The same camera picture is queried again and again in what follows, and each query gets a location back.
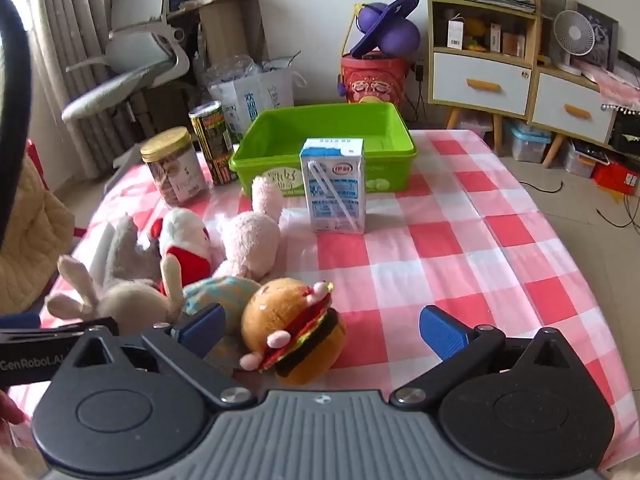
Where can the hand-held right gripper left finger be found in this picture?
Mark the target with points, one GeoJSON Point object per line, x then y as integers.
{"type": "Point", "coordinates": [202, 329]}

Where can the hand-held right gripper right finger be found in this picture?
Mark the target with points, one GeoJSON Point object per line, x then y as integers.
{"type": "Point", "coordinates": [442, 332]}

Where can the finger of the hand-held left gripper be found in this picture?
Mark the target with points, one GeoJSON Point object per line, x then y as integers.
{"type": "Point", "coordinates": [95, 325]}
{"type": "Point", "coordinates": [20, 321]}

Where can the teal dotted plush toy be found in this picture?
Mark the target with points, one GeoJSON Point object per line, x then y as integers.
{"type": "Point", "coordinates": [220, 290]}

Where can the beige plush toy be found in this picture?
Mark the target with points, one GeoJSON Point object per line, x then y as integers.
{"type": "Point", "coordinates": [135, 300]}

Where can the hamburger plush toy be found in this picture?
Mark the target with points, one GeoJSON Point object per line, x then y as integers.
{"type": "Point", "coordinates": [280, 310]}

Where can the white plush with red hat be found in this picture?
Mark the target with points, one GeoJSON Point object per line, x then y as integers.
{"type": "Point", "coordinates": [182, 230]}

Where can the pink plush bunny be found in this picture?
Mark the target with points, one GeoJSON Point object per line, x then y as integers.
{"type": "Point", "coordinates": [250, 235]}

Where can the green plastic bin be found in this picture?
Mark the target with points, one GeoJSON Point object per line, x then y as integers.
{"type": "Point", "coordinates": [280, 125]}

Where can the person's left hand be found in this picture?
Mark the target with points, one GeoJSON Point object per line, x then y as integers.
{"type": "Point", "coordinates": [11, 407]}

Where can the beige quilted cushion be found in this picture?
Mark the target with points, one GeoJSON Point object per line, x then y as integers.
{"type": "Point", "coordinates": [30, 240]}

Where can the pink white checked tablecloth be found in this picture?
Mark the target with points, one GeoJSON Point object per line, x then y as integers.
{"type": "Point", "coordinates": [450, 240]}

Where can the gold lid snack jar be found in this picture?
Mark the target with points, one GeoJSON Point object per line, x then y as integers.
{"type": "Point", "coordinates": [175, 180]}

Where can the blue white milk carton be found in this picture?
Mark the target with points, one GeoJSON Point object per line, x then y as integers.
{"type": "Point", "coordinates": [332, 190]}

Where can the black yellow drink can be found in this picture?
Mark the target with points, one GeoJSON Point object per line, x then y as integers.
{"type": "Point", "coordinates": [215, 140]}

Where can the blue lid storage box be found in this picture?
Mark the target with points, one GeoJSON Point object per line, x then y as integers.
{"type": "Point", "coordinates": [530, 147]}

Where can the clear storage box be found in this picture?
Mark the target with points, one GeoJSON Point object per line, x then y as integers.
{"type": "Point", "coordinates": [582, 160]}
{"type": "Point", "coordinates": [475, 124]}

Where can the red box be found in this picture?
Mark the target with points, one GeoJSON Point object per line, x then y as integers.
{"type": "Point", "coordinates": [617, 177]}

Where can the white paper shopping bag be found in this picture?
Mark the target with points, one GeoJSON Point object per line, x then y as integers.
{"type": "Point", "coordinates": [265, 92]}

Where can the grey white office chair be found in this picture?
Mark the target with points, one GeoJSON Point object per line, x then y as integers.
{"type": "Point", "coordinates": [130, 75]}

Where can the tall wooden shelf cabinet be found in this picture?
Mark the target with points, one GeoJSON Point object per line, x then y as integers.
{"type": "Point", "coordinates": [480, 80]}

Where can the low wooden drawer cabinet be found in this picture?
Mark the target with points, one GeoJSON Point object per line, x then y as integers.
{"type": "Point", "coordinates": [570, 105]}

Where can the red printed bucket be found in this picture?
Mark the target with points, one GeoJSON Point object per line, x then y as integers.
{"type": "Point", "coordinates": [372, 80]}

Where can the black box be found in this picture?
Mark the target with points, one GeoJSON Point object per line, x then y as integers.
{"type": "Point", "coordinates": [627, 132]}

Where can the orange box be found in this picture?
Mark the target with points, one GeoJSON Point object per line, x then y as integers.
{"type": "Point", "coordinates": [513, 44]}

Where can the purple hopper ball toy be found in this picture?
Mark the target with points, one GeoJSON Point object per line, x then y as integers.
{"type": "Point", "coordinates": [400, 37]}

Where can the yellow toy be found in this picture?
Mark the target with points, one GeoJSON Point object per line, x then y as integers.
{"type": "Point", "coordinates": [476, 35]}

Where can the small white box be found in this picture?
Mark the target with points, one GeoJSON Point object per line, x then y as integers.
{"type": "Point", "coordinates": [456, 32]}

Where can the pink plastic sheet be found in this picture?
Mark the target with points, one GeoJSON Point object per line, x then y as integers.
{"type": "Point", "coordinates": [615, 85]}

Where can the wooden desk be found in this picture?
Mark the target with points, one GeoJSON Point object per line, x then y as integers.
{"type": "Point", "coordinates": [225, 20]}

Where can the beige curtain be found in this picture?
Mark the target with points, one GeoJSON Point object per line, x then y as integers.
{"type": "Point", "coordinates": [65, 10]}

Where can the small white fan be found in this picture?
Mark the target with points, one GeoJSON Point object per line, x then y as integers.
{"type": "Point", "coordinates": [572, 35]}

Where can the black wall charger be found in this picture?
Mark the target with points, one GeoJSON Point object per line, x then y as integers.
{"type": "Point", "coordinates": [420, 72]}

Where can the black picture frame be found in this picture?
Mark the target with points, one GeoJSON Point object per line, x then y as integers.
{"type": "Point", "coordinates": [605, 35]}

